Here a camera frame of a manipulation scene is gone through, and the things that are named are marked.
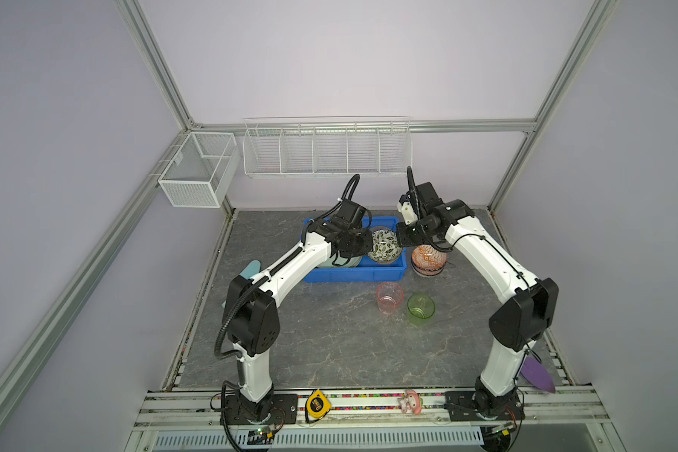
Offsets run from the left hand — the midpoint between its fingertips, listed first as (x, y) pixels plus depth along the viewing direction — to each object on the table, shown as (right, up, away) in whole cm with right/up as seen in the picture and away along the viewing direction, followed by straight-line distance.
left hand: (373, 250), depth 84 cm
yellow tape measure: (-16, -40, -12) cm, 45 cm away
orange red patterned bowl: (+20, -2, +15) cm, 26 cm away
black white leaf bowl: (+4, 0, +4) cm, 6 cm away
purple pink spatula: (+46, -35, -5) cm, 58 cm away
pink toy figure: (+9, -39, -12) cm, 42 cm away
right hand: (+8, +3, 0) cm, 9 cm away
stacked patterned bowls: (+19, -7, +9) cm, 22 cm away
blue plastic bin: (-1, -8, +10) cm, 13 cm away
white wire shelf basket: (-15, +36, +15) cm, 42 cm away
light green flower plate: (-10, -2, -14) cm, 18 cm away
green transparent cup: (+16, -19, +7) cm, 26 cm away
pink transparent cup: (+6, -16, +10) cm, 20 cm away
